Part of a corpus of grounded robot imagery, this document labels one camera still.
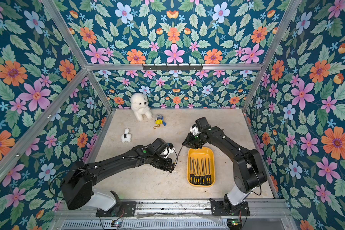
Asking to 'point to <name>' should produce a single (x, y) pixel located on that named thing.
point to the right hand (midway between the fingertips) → (184, 143)
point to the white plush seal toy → (139, 105)
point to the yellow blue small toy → (159, 120)
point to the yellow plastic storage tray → (201, 166)
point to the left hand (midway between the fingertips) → (175, 168)
